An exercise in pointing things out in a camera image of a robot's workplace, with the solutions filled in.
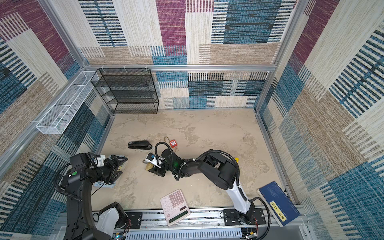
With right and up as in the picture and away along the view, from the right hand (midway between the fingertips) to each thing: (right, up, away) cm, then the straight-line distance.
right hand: (152, 166), depth 88 cm
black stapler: (-10, +12, +9) cm, 18 cm away
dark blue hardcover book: (+67, -16, -11) cm, 70 cm away
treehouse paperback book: (-16, -2, -21) cm, 26 cm away
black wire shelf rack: (-24, +49, +23) cm, 59 cm away
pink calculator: (+14, -17, -12) cm, 25 cm away
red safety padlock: (+10, +13, +12) cm, 20 cm away
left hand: (-11, +6, -12) cm, 17 cm away
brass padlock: (-2, +1, -1) cm, 2 cm away
